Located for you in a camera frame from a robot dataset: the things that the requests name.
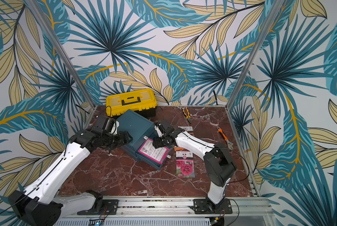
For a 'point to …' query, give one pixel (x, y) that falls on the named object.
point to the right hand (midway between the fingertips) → (156, 142)
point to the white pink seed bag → (185, 165)
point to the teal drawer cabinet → (142, 131)
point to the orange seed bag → (177, 148)
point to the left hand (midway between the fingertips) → (127, 143)
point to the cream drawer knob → (168, 156)
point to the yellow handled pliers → (188, 117)
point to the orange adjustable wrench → (225, 136)
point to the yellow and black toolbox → (143, 102)
